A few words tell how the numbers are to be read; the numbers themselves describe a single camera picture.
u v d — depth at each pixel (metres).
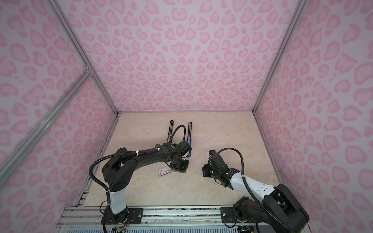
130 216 0.72
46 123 0.64
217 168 0.67
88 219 0.74
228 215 0.75
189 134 1.04
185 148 0.74
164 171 0.88
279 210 0.41
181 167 0.78
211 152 0.80
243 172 0.59
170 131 1.07
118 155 0.51
